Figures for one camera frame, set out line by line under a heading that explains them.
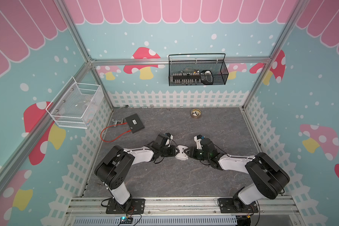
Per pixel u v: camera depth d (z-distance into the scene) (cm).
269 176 45
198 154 78
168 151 82
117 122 109
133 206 73
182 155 89
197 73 92
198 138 84
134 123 108
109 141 100
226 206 73
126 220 73
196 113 115
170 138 88
